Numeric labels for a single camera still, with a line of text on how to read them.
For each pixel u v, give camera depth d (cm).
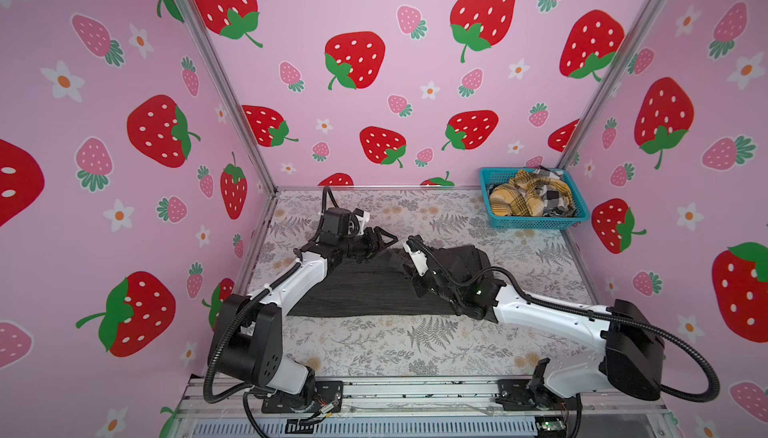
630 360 40
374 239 75
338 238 68
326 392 75
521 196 106
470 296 58
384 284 95
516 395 74
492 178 117
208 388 37
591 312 45
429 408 73
